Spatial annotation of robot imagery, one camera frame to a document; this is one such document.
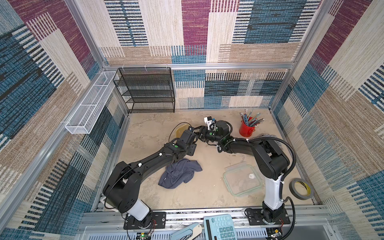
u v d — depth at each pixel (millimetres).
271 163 525
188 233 679
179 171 843
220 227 700
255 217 730
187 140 669
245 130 1008
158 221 735
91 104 773
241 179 871
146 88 1082
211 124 867
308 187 815
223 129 744
